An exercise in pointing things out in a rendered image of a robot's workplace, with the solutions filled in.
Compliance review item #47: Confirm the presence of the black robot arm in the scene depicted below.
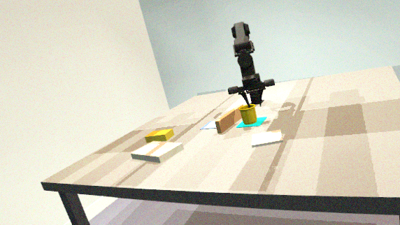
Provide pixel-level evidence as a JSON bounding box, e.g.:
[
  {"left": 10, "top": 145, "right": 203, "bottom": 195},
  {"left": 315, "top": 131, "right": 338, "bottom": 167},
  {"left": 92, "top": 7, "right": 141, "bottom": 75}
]
[{"left": 231, "top": 22, "right": 262, "bottom": 105}]

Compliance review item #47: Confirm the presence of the yellow block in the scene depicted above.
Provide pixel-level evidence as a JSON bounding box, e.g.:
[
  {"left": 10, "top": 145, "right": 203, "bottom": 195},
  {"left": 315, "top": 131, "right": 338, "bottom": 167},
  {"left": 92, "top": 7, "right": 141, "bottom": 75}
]
[{"left": 145, "top": 129, "right": 174, "bottom": 143}]

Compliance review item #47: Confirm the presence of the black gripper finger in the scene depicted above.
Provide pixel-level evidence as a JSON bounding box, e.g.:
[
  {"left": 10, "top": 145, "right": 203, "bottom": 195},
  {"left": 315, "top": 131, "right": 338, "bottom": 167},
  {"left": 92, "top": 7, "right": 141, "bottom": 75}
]
[
  {"left": 238, "top": 92, "right": 250, "bottom": 108},
  {"left": 259, "top": 88, "right": 266, "bottom": 107}
]

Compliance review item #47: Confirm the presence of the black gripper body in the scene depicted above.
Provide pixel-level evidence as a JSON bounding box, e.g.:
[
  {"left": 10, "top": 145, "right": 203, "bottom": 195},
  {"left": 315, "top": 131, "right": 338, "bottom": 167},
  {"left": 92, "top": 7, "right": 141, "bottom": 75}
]
[{"left": 228, "top": 68, "right": 275, "bottom": 94}]

